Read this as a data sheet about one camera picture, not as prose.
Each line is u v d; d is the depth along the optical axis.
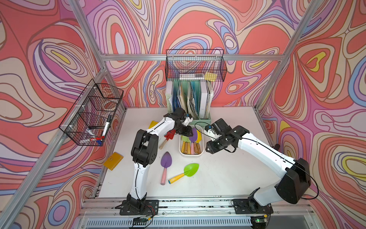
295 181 0.41
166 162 0.90
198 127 0.99
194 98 0.96
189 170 0.86
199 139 0.98
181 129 0.84
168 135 1.02
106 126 0.69
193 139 0.98
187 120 0.91
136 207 0.65
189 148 0.93
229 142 0.56
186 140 0.97
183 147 0.94
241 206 0.73
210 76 0.91
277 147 0.91
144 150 0.56
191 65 0.93
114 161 0.91
